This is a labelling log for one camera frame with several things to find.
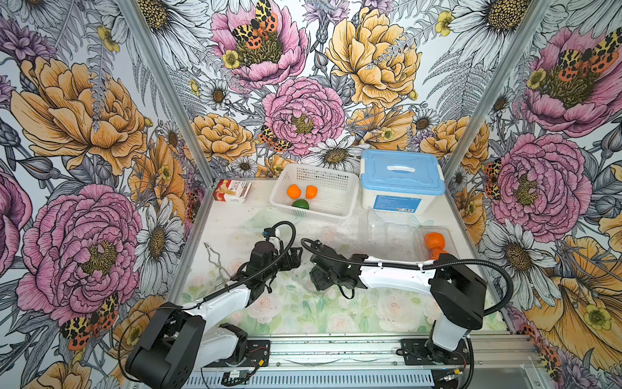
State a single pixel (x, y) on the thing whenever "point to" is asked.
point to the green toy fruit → (302, 203)
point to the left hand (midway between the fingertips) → (291, 256)
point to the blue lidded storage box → (400, 181)
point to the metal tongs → (206, 245)
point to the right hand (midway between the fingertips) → (323, 279)
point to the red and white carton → (231, 190)
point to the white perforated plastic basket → (337, 190)
